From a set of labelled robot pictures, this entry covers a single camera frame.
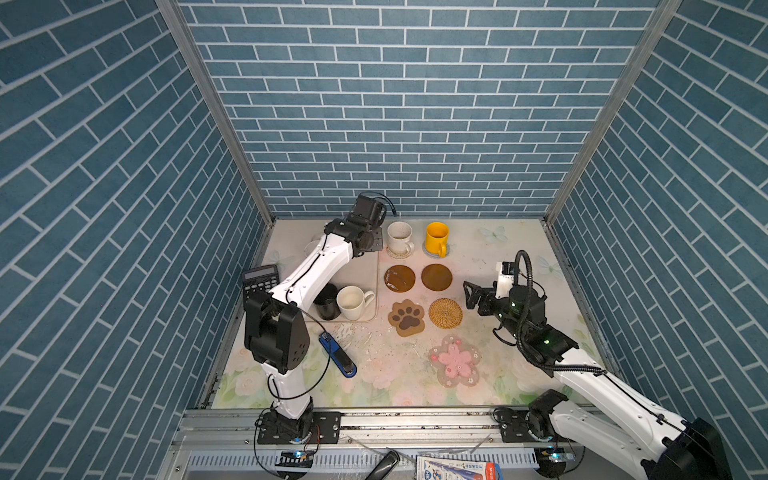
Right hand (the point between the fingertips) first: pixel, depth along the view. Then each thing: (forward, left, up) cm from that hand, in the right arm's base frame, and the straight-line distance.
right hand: (476, 280), depth 80 cm
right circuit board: (-36, -19, -21) cm, 46 cm away
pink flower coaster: (-16, +3, -19) cm, 25 cm away
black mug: (-3, +43, -14) cm, 46 cm away
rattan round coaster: (-1, +7, -18) cm, 20 cm away
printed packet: (-40, +6, -18) cm, 45 cm away
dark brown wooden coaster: (+12, +9, -18) cm, 24 cm away
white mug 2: (-2, +36, -13) cm, 38 cm away
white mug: (+26, +23, -12) cm, 37 cm away
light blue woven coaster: (+22, +10, -18) cm, 30 cm away
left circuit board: (-42, +43, -21) cm, 63 cm away
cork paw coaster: (-3, +19, -19) cm, 27 cm away
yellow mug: (+26, +10, -11) cm, 29 cm away
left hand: (+12, +30, +2) cm, 32 cm away
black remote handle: (-41, +21, -15) cm, 49 cm away
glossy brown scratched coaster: (+11, +22, -18) cm, 31 cm away
